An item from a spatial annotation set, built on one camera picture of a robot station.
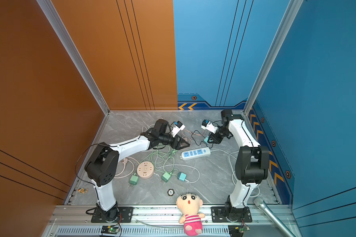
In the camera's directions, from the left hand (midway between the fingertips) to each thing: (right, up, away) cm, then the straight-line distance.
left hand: (187, 141), depth 85 cm
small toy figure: (-58, -27, -5) cm, 64 cm away
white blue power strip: (+4, -9, +7) cm, 12 cm away
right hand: (+15, +1, +5) cm, 16 cm away
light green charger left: (-31, -22, -2) cm, 38 cm away
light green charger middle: (-12, -20, -2) cm, 24 cm away
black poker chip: (-9, -28, -5) cm, 30 cm away
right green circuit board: (+23, -41, -16) cm, 50 cm away
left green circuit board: (-40, -41, -14) cm, 59 cm away
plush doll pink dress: (0, -28, -16) cm, 33 cm away
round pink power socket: (-25, -17, +1) cm, 30 cm away
